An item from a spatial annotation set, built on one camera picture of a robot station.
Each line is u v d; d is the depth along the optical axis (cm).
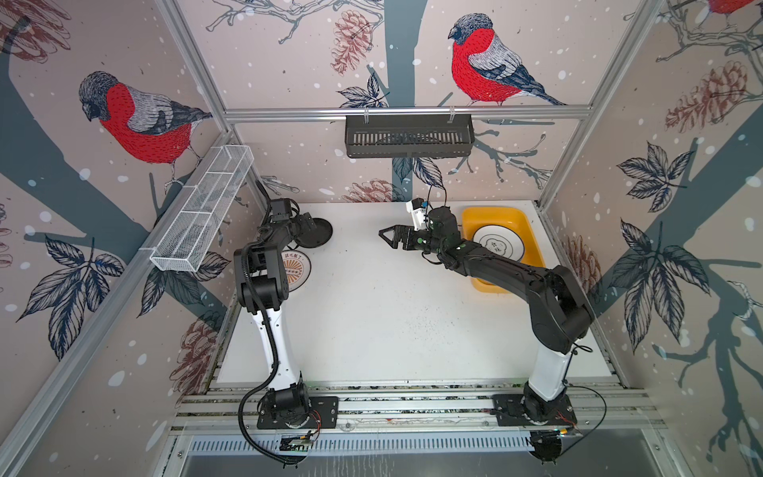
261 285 62
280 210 87
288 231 81
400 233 76
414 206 80
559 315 49
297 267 102
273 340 61
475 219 114
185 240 71
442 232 70
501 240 104
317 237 110
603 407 68
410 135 105
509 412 73
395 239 77
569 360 55
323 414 73
